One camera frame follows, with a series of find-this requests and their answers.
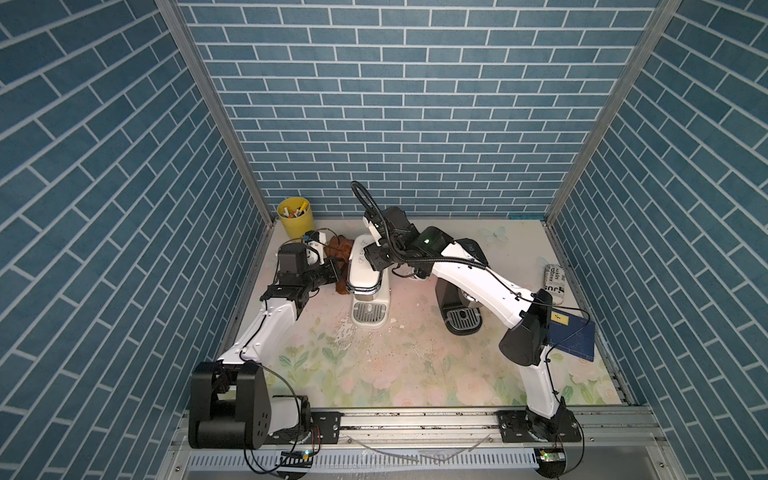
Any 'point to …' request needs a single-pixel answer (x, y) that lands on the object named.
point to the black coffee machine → (462, 313)
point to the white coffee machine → (370, 302)
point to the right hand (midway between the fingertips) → (375, 252)
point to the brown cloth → (339, 250)
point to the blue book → (572, 333)
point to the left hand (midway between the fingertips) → (355, 262)
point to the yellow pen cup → (297, 216)
